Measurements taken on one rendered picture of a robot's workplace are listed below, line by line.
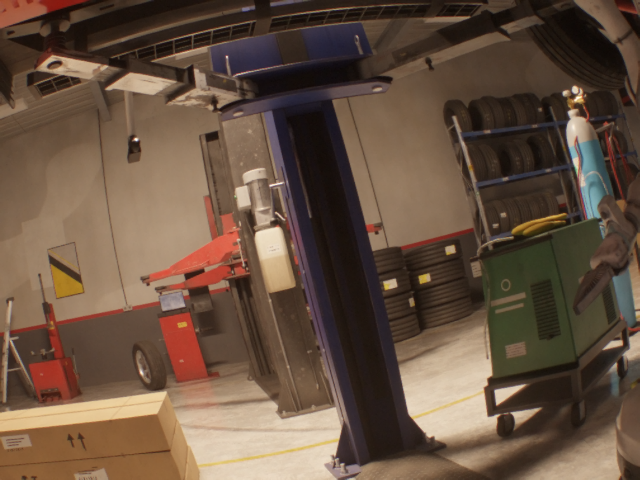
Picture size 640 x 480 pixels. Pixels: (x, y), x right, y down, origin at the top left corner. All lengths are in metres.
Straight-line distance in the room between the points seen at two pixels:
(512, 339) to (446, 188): 8.70
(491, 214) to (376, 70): 7.69
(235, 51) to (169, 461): 1.61
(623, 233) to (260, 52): 1.75
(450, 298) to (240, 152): 4.68
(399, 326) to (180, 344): 2.86
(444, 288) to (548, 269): 6.39
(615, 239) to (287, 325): 3.37
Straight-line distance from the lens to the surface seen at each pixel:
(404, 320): 7.96
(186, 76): 2.06
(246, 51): 2.55
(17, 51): 2.02
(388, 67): 2.39
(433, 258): 8.47
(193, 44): 2.10
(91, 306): 10.17
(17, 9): 1.61
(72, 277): 10.25
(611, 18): 1.54
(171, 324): 8.69
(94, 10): 1.72
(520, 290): 2.23
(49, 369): 8.85
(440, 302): 8.51
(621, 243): 1.21
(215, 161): 7.72
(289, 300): 4.34
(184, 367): 8.70
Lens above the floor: 0.74
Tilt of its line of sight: 5 degrees up
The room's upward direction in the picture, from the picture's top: 14 degrees counter-clockwise
